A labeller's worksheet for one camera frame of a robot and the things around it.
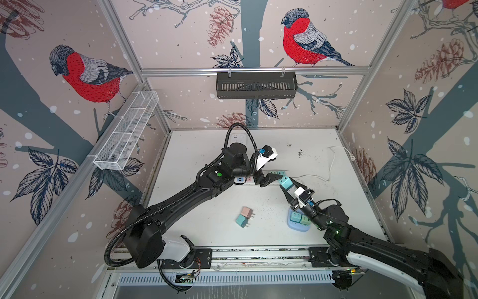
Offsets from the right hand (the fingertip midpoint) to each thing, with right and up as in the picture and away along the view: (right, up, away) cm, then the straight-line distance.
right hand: (284, 183), depth 69 cm
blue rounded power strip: (+7, -21, +10) cm, 24 cm away
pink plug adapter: (-14, -17, +15) cm, 27 cm away
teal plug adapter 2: (0, +1, -2) cm, 2 cm away
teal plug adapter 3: (+7, -16, +8) cm, 20 cm away
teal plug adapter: (+4, 0, +23) cm, 23 cm away
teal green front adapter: (-17, -20, +12) cm, 29 cm away
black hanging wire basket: (-8, +49, +35) cm, 61 cm away
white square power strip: (-18, +20, +45) cm, 52 cm away
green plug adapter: (-1, +1, +22) cm, 22 cm away
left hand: (-3, +6, -2) cm, 8 cm away
